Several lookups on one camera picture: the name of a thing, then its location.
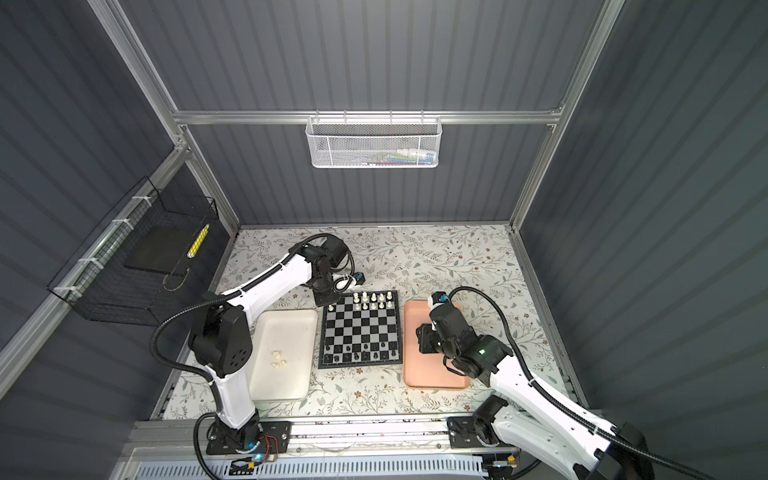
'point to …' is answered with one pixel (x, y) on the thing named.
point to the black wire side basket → (159, 250)
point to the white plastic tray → (283, 355)
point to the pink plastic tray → (425, 370)
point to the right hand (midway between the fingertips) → (423, 333)
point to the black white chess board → (361, 329)
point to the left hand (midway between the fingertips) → (327, 294)
